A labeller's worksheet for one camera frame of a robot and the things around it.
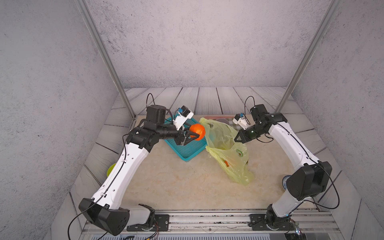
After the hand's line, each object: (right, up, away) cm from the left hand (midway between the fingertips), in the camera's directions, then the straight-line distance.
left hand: (196, 131), depth 65 cm
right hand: (+21, -4, +14) cm, 26 cm away
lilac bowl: (+20, +7, +45) cm, 50 cm away
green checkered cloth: (+19, +3, +10) cm, 22 cm away
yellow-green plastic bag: (+18, -13, +9) cm, 23 cm away
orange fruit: (+14, -15, +3) cm, 20 cm away
